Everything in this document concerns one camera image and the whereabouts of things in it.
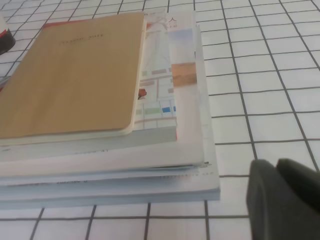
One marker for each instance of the tan classic notebook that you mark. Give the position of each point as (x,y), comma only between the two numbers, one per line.
(79,80)

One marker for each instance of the black mesh pen holder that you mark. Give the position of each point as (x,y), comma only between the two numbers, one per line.
(7,41)

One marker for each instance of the bottom white book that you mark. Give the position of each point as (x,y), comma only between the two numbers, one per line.
(131,187)

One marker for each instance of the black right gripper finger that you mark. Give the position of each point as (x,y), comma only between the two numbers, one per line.
(283,201)

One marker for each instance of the illustrated magazine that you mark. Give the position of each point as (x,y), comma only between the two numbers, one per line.
(168,60)

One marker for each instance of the red cover book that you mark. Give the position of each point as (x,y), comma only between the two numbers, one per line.
(53,24)

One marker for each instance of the white large book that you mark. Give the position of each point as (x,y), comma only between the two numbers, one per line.
(194,145)

